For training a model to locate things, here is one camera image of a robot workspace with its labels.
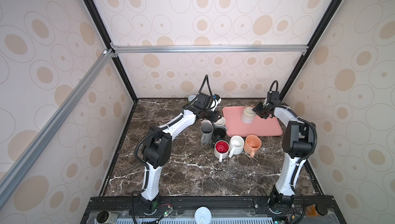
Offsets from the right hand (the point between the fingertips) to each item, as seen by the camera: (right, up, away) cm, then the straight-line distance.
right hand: (254, 108), depth 103 cm
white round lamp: (-35, -48, -36) cm, 69 cm away
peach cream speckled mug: (-5, -21, -10) cm, 24 cm away
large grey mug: (-33, -13, -10) cm, 37 cm away
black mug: (-25, -16, -8) cm, 31 cm away
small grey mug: (-24, -10, -8) cm, 27 cm away
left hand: (-23, -3, -14) cm, 28 cm away
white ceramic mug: (-14, -23, -10) cm, 29 cm away
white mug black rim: (-24, -25, -11) cm, 36 cm away
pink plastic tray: (+2, -12, -4) cm, 13 cm away
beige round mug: (-5, -4, -3) cm, 7 cm away
